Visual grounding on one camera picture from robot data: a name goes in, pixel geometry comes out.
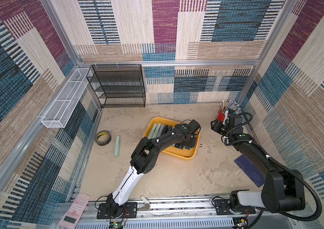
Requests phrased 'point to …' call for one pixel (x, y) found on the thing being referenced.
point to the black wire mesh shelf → (118, 85)
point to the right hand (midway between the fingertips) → (215, 125)
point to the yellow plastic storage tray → (172, 150)
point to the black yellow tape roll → (103, 138)
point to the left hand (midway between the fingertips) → (192, 144)
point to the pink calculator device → (72, 217)
